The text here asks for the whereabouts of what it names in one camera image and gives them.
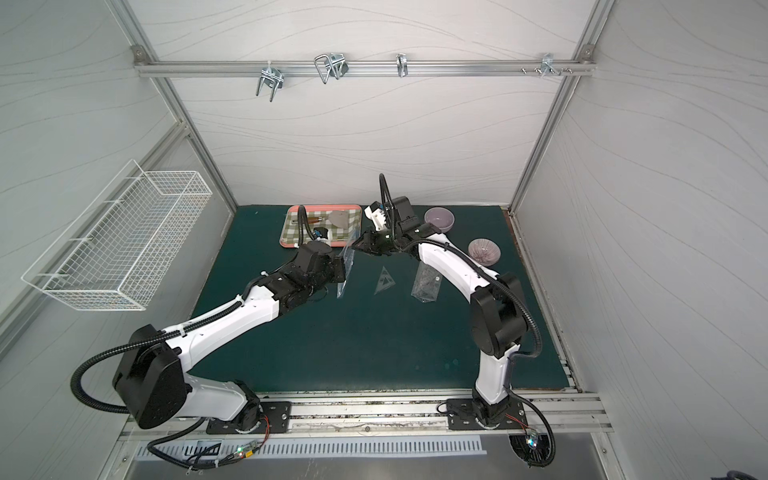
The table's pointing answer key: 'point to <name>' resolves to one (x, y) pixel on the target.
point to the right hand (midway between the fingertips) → (352, 245)
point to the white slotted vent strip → (252, 450)
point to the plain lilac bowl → (441, 217)
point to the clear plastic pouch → (427, 283)
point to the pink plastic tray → (320, 207)
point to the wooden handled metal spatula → (339, 218)
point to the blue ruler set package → (348, 255)
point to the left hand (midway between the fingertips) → (345, 260)
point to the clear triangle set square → (385, 281)
